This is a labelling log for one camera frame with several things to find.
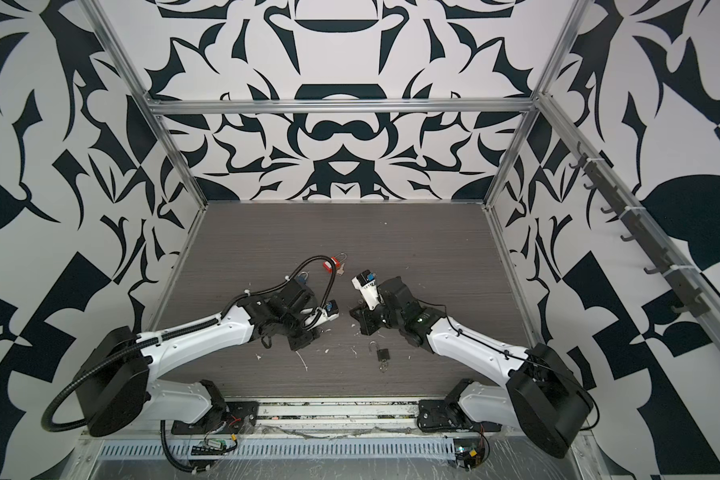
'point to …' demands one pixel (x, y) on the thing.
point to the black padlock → (382, 354)
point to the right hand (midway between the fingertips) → (351, 312)
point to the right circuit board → (468, 452)
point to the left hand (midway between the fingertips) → (316, 323)
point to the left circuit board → (215, 447)
